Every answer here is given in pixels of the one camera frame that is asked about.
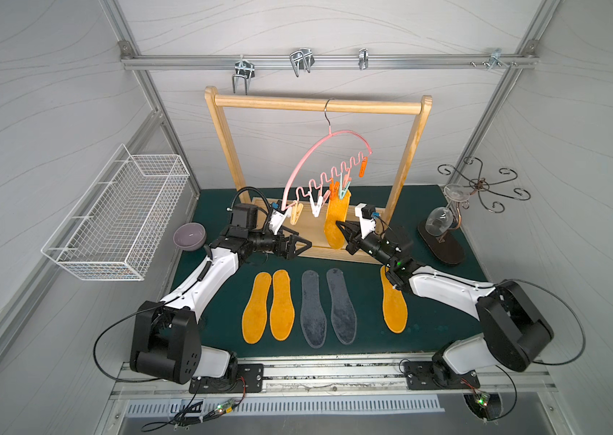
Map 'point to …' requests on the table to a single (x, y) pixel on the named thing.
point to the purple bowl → (189, 236)
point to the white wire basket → (118, 226)
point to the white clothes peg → (315, 208)
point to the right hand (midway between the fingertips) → (338, 219)
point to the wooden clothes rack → (307, 217)
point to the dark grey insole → (343, 314)
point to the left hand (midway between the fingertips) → (303, 241)
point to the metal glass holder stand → (446, 248)
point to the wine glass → (441, 219)
